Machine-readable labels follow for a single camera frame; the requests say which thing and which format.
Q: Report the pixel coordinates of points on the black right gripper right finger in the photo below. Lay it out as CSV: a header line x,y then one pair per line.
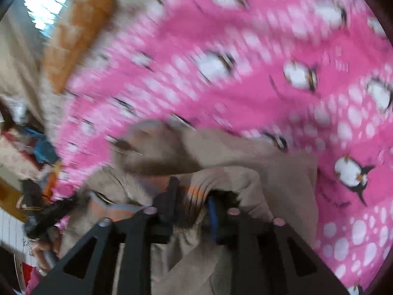
x,y
264,257

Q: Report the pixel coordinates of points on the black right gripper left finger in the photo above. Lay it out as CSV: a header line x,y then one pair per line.
x,y
115,253

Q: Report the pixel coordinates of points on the beige garment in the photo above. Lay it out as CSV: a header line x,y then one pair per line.
x,y
265,182

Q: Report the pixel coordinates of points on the person's left hand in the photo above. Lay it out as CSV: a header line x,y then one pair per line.
x,y
52,244

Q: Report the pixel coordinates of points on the blue bag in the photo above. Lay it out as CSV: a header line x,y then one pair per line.
x,y
43,151

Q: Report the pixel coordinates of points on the floral bed sheet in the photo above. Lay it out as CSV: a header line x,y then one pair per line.
x,y
96,58

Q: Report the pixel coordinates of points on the beige curtain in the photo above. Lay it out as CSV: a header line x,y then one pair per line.
x,y
21,52

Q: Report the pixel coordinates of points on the orange checkered pillow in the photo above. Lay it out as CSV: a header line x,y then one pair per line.
x,y
77,29

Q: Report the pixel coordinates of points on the pink penguin blanket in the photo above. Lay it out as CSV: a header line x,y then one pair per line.
x,y
314,75

